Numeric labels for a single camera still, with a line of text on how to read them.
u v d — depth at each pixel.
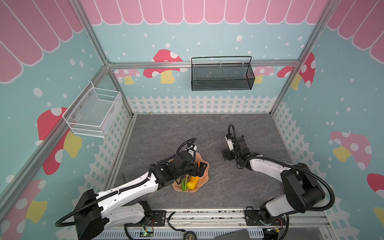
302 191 0.44
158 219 0.74
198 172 0.67
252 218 0.74
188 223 0.74
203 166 0.69
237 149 0.72
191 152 0.63
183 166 0.57
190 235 0.68
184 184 0.79
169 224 0.73
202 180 0.84
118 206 0.44
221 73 0.92
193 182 0.79
